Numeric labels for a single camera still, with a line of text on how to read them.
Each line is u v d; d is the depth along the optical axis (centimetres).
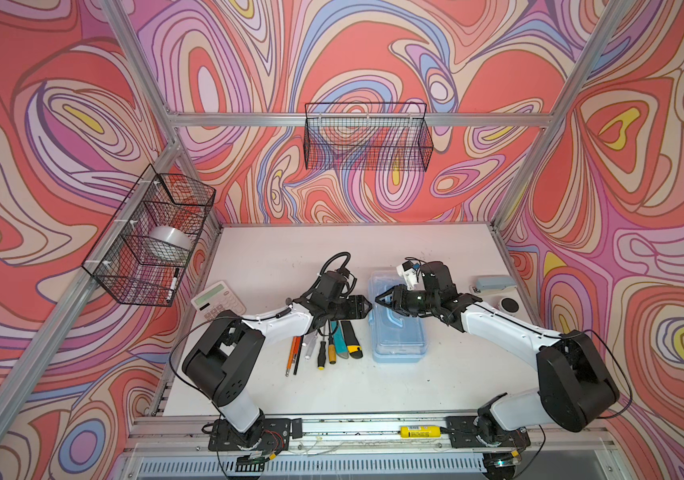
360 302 80
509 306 91
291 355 86
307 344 88
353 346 87
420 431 73
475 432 73
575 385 43
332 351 86
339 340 89
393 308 75
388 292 80
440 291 67
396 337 82
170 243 70
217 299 96
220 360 46
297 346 88
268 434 73
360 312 80
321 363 84
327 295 70
